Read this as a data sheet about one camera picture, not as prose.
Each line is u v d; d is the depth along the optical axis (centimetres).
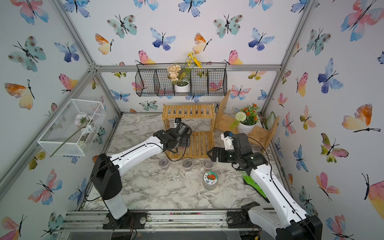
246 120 90
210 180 79
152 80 99
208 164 87
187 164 88
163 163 88
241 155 57
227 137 69
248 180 86
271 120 112
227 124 105
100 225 73
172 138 61
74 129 75
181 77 87
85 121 75
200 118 116
